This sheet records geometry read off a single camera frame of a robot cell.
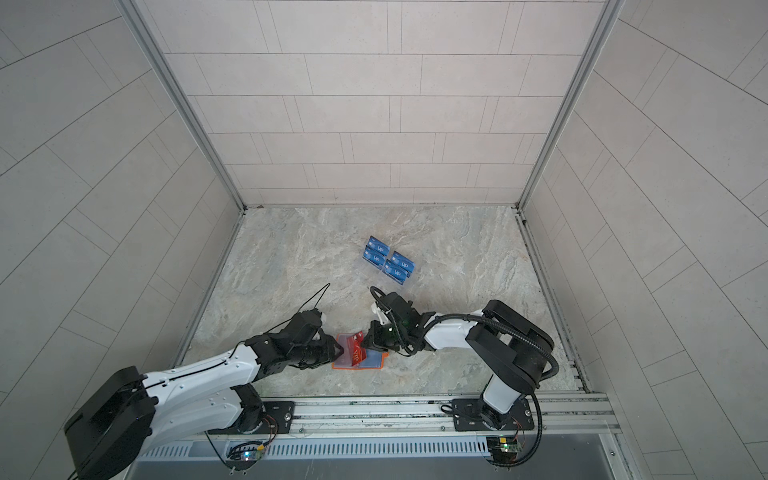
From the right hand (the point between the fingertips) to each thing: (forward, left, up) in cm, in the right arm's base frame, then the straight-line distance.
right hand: (360, 350), depth 80 cm
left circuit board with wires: (-21, +25, 0) cm, 33 cm away
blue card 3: (+27, -4, +6) cm, 28 cm away
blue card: (+29, -6, +8) cm, 31 cm away
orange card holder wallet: (-3, -4, 0) cm, 5 cm away
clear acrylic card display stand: (+25, -9, +8) cm, 27 cm away
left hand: (0, +3, -1) cm, 3 cm away
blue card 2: (+23, -13, +7) cm, 28 cm away
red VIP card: (+1, +1, 0) cm, 1 cm away
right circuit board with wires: (-24, -33, -4) cm, 41 cm away
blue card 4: (+21, -11, +5) cm, 24 cm away
